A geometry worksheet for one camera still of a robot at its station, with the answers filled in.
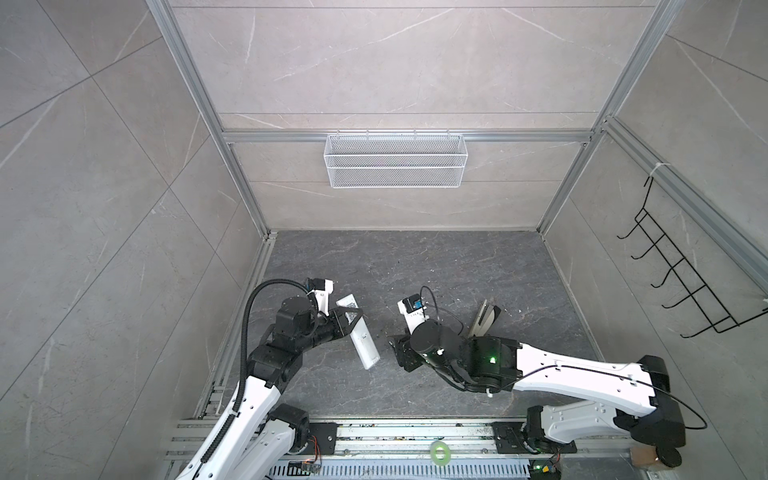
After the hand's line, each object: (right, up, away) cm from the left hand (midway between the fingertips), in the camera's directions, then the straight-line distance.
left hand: (360, 307), depth 72 cm
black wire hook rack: (+73, 0, -14) cm, 75 cm away
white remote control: (0, -6, -2) cm, 7 cm away
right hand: (+8, -6, -4) cm, 11 cm away
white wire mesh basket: (+9, +45, +28) cm, 54 cm away
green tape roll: (+20, -36, 0) cm, 41 cm away
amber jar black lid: (+68, -35, -3) cm, 76 cm away
